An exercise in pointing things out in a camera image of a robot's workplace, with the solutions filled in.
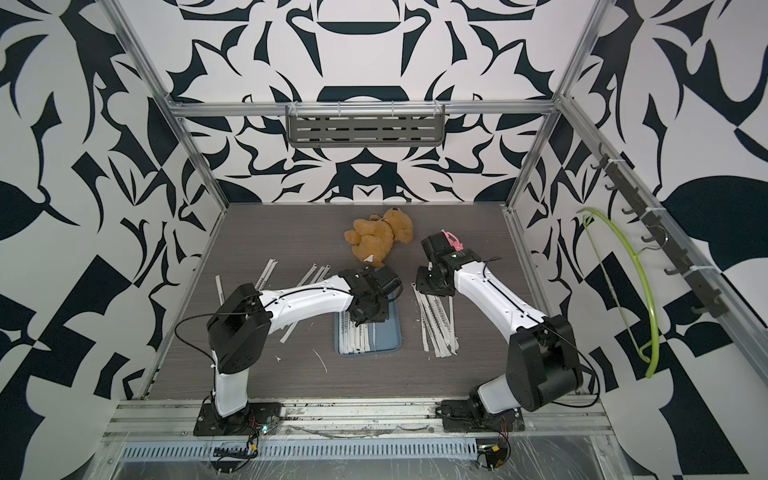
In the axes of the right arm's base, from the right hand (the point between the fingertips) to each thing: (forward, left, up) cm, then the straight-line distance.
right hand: (424, 281), depth 87 cm
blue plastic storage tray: (-12, +11, -10) cm, 19 cm away
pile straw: (+10, +51, -9) cm, 52 cm away
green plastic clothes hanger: (-24, -40, +13) cm, 49 cm away
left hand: (-6, +12, -5) cm, 15 cm away
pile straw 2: (-8, -4, -10) cm, 14 cm away
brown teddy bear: (+15, +15, 0) cm, 21 cm away
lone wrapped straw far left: (+5, +65, -9) cm, 65 cm away
